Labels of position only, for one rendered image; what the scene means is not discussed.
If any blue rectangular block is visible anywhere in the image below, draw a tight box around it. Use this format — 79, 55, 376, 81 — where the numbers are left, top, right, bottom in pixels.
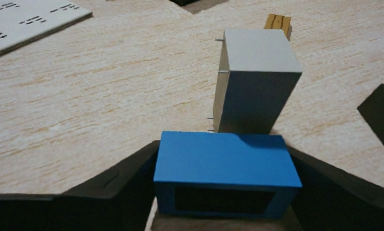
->
153, 130, 303, 219

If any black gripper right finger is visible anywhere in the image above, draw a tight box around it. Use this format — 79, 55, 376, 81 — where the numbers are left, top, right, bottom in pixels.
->
286, 145, 384, 231

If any small wood-grain block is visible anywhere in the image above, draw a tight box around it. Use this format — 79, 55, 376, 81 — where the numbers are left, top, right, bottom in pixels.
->
263, 14, 291, 37

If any white printed sheet of paper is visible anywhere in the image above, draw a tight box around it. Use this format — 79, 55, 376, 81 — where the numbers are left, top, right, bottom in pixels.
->
0, 0, 93, 55

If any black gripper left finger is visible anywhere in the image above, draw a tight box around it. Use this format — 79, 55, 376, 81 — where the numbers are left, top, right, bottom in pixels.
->
0, 140, 161, 231

